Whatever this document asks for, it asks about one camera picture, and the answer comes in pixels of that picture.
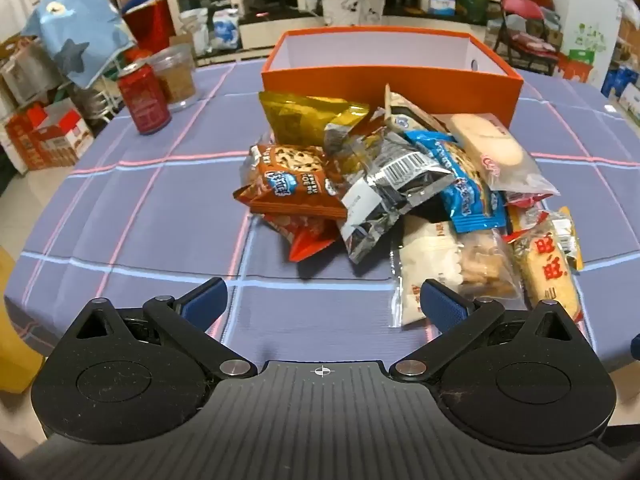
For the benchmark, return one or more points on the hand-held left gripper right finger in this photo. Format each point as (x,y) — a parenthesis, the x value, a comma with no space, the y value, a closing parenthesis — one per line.
(442,305)

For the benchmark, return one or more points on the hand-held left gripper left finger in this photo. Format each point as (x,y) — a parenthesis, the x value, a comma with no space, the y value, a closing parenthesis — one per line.
(205,302)

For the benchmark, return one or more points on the white clear cracker packet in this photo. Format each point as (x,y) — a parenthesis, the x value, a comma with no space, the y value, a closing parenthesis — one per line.
(435,255)

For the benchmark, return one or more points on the yellow red rice cracker packet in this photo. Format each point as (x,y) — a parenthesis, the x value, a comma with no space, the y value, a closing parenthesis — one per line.
(545,265)

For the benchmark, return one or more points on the orange white snack packet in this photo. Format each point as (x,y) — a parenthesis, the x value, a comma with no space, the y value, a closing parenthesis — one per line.
(305,240)

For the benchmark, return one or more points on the silver black snack packet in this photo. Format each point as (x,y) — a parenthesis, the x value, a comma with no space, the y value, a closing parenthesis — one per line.
(380,200)

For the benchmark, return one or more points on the blue cookie packet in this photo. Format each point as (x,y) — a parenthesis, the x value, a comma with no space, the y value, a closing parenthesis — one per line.
(465,180)

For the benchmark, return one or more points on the brown chocolate chip cookie packet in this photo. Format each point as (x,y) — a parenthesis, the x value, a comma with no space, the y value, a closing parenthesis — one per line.
(290,180)

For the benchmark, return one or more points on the clear cream biscuit packet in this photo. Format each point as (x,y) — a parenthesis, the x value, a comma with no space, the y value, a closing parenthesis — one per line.
(495,150)

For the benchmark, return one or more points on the clear crinkled snack packet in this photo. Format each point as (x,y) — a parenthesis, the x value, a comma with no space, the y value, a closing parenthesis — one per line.
(350,150)

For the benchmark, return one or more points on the beige black snack packet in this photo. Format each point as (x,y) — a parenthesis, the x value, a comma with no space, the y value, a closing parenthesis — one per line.
(405,115)

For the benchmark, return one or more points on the gold yellow snack packet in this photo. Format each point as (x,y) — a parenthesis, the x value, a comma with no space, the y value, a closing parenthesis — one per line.
(300,117)

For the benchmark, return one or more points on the orange cardboard box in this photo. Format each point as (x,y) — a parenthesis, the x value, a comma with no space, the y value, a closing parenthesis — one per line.
(350,85)

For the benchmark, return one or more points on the blue plaid tablecloth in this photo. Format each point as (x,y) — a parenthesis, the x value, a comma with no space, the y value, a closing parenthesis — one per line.
(150,210)

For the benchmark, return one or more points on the red soda can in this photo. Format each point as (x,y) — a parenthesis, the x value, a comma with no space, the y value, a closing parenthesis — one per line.
(145,100)

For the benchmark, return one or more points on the clear plastic jar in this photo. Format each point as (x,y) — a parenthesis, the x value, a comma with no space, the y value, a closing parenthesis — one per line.
(175,80)

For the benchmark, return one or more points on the red white cardboard box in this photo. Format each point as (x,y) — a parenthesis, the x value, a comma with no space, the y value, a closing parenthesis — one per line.
(50,135)

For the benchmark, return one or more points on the blue white bag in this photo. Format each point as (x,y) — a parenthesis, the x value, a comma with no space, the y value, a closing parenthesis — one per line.
(227,30)

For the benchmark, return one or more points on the blue white carton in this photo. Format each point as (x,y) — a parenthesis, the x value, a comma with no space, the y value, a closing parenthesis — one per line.
(620,90)

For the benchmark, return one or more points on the red storage box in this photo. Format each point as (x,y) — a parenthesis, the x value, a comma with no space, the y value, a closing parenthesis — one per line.
(150,25)

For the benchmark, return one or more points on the white black television stand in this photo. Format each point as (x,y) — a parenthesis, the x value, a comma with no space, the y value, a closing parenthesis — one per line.
(280,17)

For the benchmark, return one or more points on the blue star printed cloth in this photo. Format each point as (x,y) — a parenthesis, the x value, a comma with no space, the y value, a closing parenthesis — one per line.
(75,35)

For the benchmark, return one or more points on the blue white tissue box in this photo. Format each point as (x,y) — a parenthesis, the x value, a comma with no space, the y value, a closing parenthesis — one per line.
(442,5)

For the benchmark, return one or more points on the dark green bag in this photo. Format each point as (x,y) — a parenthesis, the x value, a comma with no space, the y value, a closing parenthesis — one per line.
(472,5)

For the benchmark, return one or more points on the red folding chair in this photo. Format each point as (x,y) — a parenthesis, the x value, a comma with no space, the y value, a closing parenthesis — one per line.
(522,10)

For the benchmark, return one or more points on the white chest freezer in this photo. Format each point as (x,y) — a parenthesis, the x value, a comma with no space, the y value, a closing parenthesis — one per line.
(585,10)

